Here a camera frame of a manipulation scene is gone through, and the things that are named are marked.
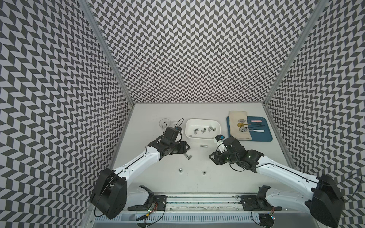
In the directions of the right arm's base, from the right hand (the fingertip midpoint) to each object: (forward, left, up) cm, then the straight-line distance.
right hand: (212, 158), depth 79 cm
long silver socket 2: (+13, +3, -9) cm, 16 cm away
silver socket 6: (+5, +13, -9) cm, 16 cm away
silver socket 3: (+26, -1, -9) cm, 27 cm away
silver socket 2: (+25, +2, -9) cm, 27 cm away
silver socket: (+25, +9, -8) cm, 28 cm away
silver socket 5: (+26, -5, -9) cm, 27 cm away
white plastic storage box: (+26, +4, -8) cm, 27 cm away
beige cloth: (+37, -22, -8) cm, 44 cm away
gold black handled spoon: (+30, -26, -9) cm, 40 cm away
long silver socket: (+6, +15, -9) cm, 18 cm away
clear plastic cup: (+30, +31, -6) cm, 44 cm away
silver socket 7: (-5, +4, -8) cm, 10 cm away
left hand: (+6, +15, 0) cm, 16 cm away
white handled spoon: (+26, -26, -9) cm, 38 cm away
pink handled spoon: (+33, -27, -8) cm, 44 cm away
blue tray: (+19, -40, -8) cm, 45 cm away
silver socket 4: (+27, -3, -8) cm, 28 cm away
